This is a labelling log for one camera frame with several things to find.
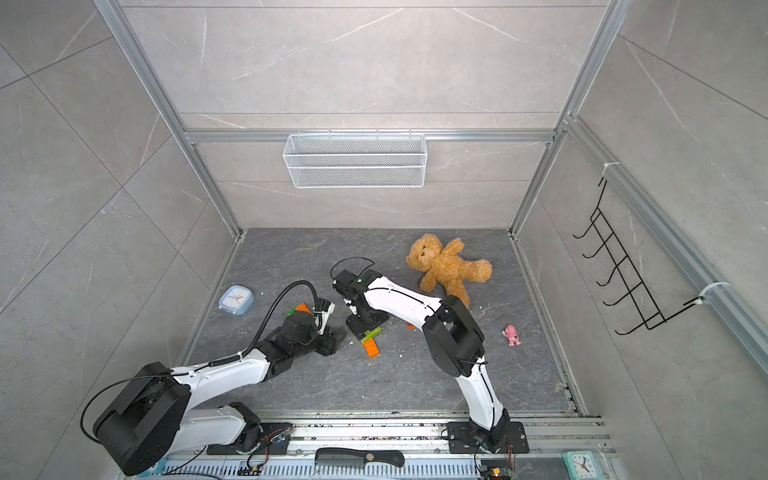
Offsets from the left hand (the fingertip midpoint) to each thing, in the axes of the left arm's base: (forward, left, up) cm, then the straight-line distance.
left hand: (342, 326), depth 88 cm
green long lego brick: (-5, +9, +19) cm, 22 cm away
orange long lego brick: (+9, +14, -4) cm, 17 cm away
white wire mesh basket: (+50, -4, +24) cm, 55 cm away
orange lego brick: (-5, -9, -4) cm, 11 cm away
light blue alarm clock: (+13, +37, -3) cm, 39 cm away
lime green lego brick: (-4, -9, +2) cm, 10 cm away
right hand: (0, -9, -1) cm, 9 cm away
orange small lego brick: (-14, -18, +28) cm, 37 cm away
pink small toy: (-2, -51, -3) cm, 52 cm away
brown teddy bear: (+21, -33, +2) cm, 39 cm away
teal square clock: (-36, -58, -3) cm, 68 cm away
